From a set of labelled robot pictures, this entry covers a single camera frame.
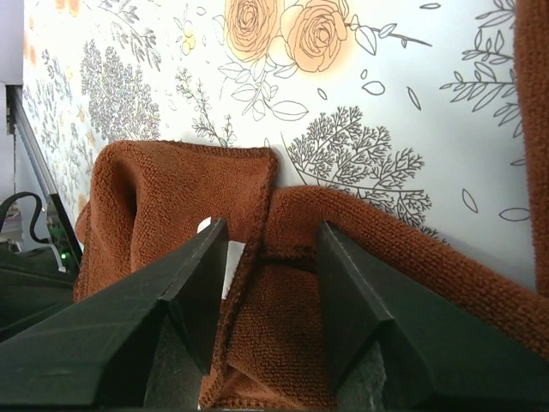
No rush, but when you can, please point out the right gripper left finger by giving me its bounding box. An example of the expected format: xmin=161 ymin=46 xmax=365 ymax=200
xmin=1 ymin=219 xmax=228 ymax=408

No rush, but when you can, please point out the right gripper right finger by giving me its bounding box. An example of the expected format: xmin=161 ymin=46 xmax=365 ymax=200
xmin=317 ymin=222 xmax=548 ymax=408

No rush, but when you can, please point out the orange brown towel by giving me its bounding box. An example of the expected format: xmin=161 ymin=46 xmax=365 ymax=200
xmin=72 ymin=0 xmax=549 ymax=409

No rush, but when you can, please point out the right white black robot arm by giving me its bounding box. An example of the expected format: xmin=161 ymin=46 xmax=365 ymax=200
xmin=1 ymin=186 xmax=548 ymax=411

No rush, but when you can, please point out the floral table mat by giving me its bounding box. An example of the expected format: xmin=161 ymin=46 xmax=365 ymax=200
xmin=23 ymin=1 xmax=535 ymax=288

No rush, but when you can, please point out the aluminium frame rail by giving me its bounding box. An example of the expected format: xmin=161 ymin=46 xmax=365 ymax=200
xmin=1 ymin=86 xmax=63 ymax=249

